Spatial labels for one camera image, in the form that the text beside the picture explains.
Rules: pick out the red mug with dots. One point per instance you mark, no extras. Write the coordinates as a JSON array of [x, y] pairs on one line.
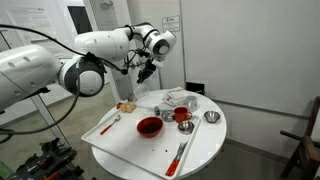
[[181, 115]]

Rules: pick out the white red striped cloth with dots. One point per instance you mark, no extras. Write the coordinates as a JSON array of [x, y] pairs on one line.
[[175, 95]]

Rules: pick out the orange round toy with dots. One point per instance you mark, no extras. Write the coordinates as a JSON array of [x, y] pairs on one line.
[[118, 105]]

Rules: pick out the wooden chair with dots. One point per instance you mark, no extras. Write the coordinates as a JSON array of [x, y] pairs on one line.
[[308, 150]]

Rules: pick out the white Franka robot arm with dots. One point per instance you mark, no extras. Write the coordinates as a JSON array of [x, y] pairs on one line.
[[26, 70]]

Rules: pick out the steel pot lid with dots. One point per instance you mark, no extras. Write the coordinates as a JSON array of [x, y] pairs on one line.
[[167, 115]]

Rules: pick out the white wall sign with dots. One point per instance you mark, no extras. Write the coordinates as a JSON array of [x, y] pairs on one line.
[[170, 22]]

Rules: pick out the red bowl with beans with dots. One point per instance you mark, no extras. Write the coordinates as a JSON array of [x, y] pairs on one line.
[[149, 128]]

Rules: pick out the grey metal stand pole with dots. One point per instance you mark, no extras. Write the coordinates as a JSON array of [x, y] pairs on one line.
[[50, 120]]

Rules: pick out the small steel bowl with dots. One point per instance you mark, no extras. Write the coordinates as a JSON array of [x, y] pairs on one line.
[[212, 116], [185, 127]]

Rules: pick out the white paper poster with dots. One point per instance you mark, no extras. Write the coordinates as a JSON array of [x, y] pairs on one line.
[[30, 18]]

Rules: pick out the bread piece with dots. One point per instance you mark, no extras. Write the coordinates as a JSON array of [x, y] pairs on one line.
[[128, 107]]

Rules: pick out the small steel shaker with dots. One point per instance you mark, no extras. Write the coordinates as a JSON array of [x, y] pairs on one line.
[[156, 110]]

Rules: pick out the white plastic tray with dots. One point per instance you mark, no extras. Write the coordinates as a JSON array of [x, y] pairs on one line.
[[133, 143]]

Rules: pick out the dark door window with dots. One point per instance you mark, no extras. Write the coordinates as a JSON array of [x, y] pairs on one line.
[[80, 19]]

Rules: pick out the black tool pile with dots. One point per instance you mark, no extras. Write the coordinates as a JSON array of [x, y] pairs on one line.
[[50, 160]]

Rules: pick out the black box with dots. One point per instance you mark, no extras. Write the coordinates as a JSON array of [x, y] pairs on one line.
[[195, 88]]

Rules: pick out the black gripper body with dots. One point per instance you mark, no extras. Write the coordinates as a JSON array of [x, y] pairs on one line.
[[149, 69]]

